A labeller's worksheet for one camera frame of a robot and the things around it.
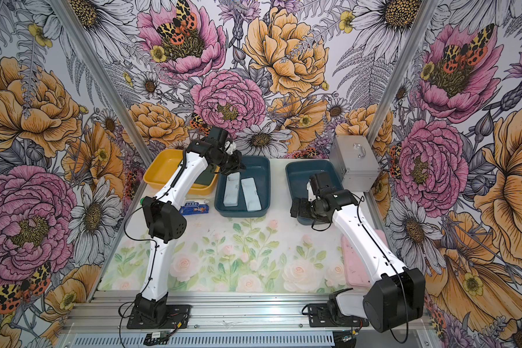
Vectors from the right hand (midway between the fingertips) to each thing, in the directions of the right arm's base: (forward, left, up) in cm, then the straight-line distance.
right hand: (303, 216), depth 80 cm
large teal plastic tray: (+32, -3, -12) cm, 35 cm away
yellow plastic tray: (+44, +69, -14) cm, 82 cm away
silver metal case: (+31, -29, -4) cm, 43 cm away
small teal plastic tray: (+40, +17, -14) cm, 45 cm away
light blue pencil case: (+25, +30, -14) cm, 42 cm away
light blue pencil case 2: (+20, +20, -14) cm, 32 cm away
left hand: (+20, +21, +3) cm, 29 cm away
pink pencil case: (-14, -20, -14) cm, 28 cm away
